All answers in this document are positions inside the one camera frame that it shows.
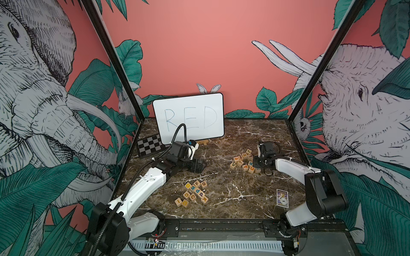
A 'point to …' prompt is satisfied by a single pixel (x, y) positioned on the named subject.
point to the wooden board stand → (204, 141)
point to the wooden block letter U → (251, 169)
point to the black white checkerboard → (151, 144)
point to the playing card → (282, 198)
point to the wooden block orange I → (178, 201)
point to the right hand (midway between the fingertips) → (255, 158)
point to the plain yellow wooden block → (185, 203)
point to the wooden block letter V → (233, 165)
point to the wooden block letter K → (204, 199)
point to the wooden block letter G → (203, 184)
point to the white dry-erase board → (203, 116)
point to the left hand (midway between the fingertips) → (201, 161)
